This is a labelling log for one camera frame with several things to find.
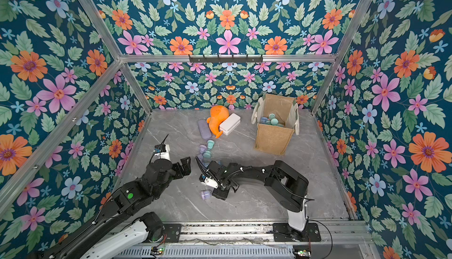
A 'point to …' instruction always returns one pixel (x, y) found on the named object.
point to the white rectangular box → (229, 124)
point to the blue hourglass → (263, 119)
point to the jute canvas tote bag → (277, 118)
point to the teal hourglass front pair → (273, 120)
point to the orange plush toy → (218, 114)
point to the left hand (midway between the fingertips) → (185, 160)
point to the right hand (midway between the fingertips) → (222, 186)
